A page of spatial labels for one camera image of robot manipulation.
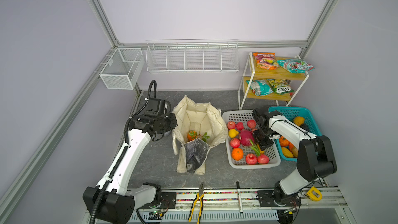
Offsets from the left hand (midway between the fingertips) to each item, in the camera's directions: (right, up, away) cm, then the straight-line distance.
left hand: (176, 124), depth 75 cm
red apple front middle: (+38, -19, +6) cm, 43 cm away
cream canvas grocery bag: (+12, +2, +21) cm, 24 cm away
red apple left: (+31, -12, +11) cm, 35 cm away
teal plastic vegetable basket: (+75, +2, +21) cm, 78 cm away
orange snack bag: (+49, +35, +11) cm, 61 cm away
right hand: (+44, -12, +12) cm, 47 cm away
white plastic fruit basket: (+38, +3, +21) cm, 43 cm away
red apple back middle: (+35, -3, +19) cm, 40 cm away
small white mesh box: (-41, +34, +26) cm, 59 cm away
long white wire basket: (+6, +41, +24) cm, 48 cm away
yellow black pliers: (+12, -35, 0) cm, 37 cm away
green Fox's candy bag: (+62, +22, +21) cm, 69 cm away
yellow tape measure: (+67, -33, -2) cm, 75 cm away
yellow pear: (+31, -7, +16) cm, 35 cm away
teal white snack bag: (+49, +21, +21) cm, 57 cm away
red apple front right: (+44, -19, +5) cm, 49 cm away
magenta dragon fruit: (+37, -9, +9) cm, 39 cm away
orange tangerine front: (+31, -17, +7) cm, 36 cm away
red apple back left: (+30, -3, +20) cm, 37 cm away
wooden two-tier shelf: (+60, +28, +29) cm, 72 cm away
